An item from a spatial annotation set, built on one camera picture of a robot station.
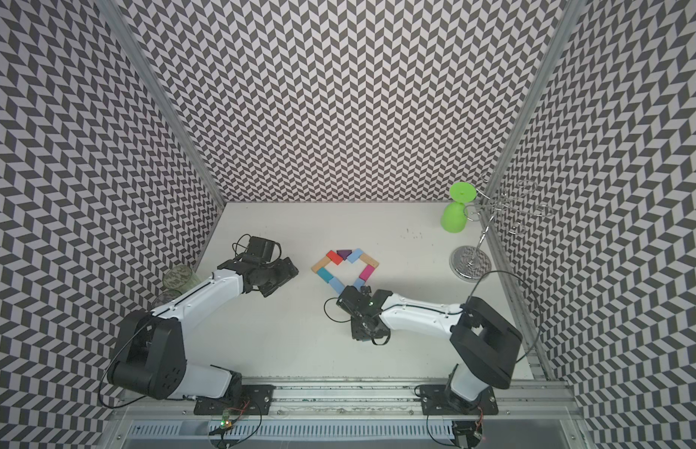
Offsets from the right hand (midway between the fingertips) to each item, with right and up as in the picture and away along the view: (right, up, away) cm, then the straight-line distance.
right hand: (365, 336), depth 83 cm
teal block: (-15, +16, +16) cm, 27 cm away
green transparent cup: (-59, +17, +5) cm, 61 cm away
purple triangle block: (-8, +23, +18) cm, 30 cm away
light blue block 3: (-2, +13, +13) cm, 19 cm away
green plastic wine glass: (+26, +37, 0) cm, 45 cm away
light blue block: (-10, +12, +14) cm, 21 cm away
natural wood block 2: (+2, +21, +19) cm, 28 cm away
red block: (-12, +22, +19) cm, 32 cm away
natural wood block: (-16, +20, +16) cm, 30 cm away
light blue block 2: (-4, +23, +17) cm, 28 cm away
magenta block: (+1, +17, +14) cm, 22 cm away
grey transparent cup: (-67, +9, +10) cm, 69 cm away
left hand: (-24, +16, +6) cm, 30 cm away
